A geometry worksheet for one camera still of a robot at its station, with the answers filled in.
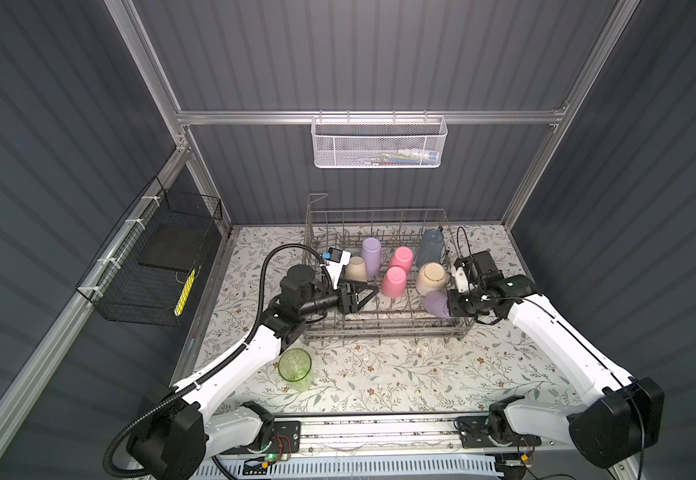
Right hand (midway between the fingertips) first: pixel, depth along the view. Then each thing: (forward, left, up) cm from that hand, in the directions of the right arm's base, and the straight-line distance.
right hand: (454, 306), depth 81 cm
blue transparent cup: (+22, +3, -1) cm, 22 cm away
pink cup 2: (+10, +15, -2) cm, 18 cm away
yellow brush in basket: (-8, +66, +15) cm, 68 cm away
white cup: (+12, +4, -2) cm, 12 cm away
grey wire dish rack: (+3, +19, -13) cm, 23 cm away
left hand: (-1, +22, +12) cm, 25 cm away
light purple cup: (+18, +22, +2) cm, 29 cm away
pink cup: (+18, +12, -1) cm, 22 cm away
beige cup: (+14, +27, -1) cm, 30 cm away
